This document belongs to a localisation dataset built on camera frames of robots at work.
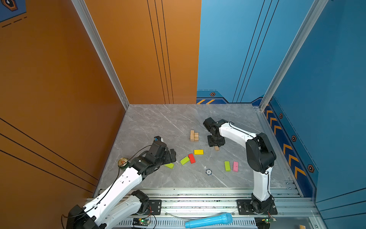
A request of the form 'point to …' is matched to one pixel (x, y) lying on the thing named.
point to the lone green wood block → (170, 165)
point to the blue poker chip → (208, 171)
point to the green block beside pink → (227, 166)
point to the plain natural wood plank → (217, 148)
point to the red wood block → (192, 159)
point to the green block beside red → (184, 160)
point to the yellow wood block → (198, 152)
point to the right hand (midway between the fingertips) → (213, 144)
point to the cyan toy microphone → (223, 219)
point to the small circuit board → (141, 222)
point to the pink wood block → (235, 166)
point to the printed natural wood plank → (192, 133)
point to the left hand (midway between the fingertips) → (170, 153)
